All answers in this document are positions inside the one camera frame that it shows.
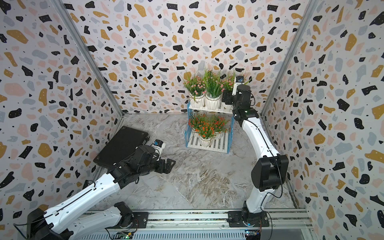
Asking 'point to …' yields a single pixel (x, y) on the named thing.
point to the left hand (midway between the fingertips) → (170, 159)
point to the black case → (123, 142)
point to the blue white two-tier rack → (223, 144)
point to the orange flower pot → (205, 132)
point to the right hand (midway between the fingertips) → (231, 89)
